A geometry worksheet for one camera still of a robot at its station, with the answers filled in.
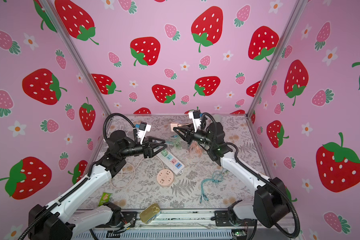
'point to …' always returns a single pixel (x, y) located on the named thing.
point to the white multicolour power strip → (171, 162)
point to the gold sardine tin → (149, 214)
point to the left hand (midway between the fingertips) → (164, 145)
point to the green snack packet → (105, 198)
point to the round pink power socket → (165, 177)
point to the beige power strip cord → (161, 160)
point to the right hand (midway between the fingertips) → (175, 127)
